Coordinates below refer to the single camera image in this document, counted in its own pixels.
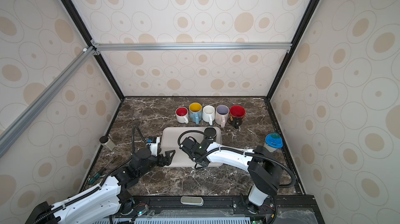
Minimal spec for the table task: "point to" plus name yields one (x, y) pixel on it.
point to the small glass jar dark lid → (104, 140)
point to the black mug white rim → (211, 133)
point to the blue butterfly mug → (195, 112)
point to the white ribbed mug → (208, 114)
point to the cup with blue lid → (273, 141)
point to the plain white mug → (182, 113)
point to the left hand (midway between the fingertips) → (173, 149)
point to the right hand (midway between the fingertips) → (196, 158)
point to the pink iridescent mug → (222, 116)
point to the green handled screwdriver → (94, 178)
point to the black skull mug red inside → (237, 113)
